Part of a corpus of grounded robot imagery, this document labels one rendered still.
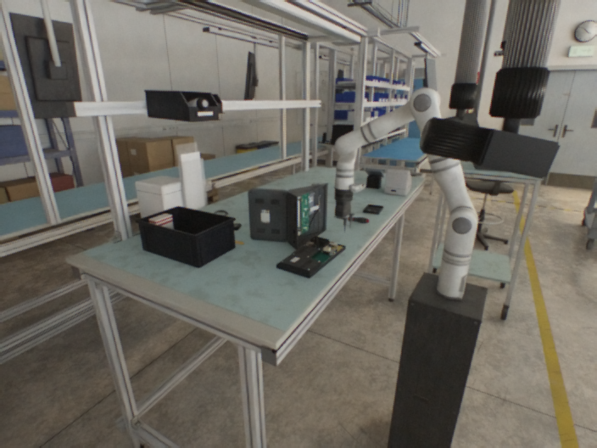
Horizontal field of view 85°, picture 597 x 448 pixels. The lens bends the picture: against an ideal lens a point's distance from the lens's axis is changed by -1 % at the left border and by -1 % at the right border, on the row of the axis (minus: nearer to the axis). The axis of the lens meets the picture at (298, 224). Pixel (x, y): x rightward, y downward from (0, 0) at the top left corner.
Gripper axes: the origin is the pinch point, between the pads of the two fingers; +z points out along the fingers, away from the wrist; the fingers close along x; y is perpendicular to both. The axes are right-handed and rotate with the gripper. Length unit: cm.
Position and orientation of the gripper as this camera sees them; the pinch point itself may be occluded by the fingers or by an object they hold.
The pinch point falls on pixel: (347, 229)
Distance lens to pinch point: 140.1
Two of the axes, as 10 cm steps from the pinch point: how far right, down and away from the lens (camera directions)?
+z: 0.0, 9.4, 3.5
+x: -5.4, 3.0, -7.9
